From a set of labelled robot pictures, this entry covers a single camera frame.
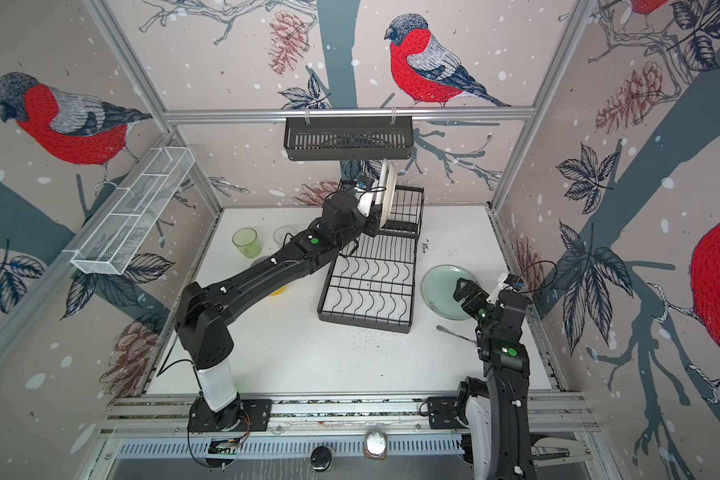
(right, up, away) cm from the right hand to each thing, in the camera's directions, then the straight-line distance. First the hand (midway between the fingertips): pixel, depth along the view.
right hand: (469, 290), depth 79 cm
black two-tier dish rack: (-26, -1, +19) cm, 32 cm away
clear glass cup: (-59, +14, +27) cm, 66 cm away
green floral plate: (-4, -3, +19) cm, 20 cm away
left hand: (-24, +23, -3) cm, 34 cm away
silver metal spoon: (-5, -14, +10) cm, 18 cm away
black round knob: (-37, -31, -19) cm, 52 cm away
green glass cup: (-69, +12, +22) cm, 74 cm away
